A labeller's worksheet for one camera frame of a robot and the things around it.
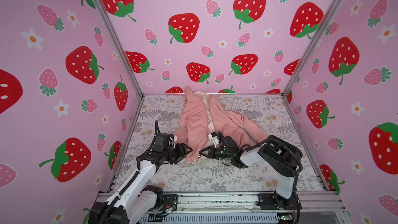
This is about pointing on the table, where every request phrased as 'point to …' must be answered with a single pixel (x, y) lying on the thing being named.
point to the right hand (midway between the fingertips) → (198, 153)
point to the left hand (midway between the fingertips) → (189, 151)
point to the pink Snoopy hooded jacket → (201, 113)
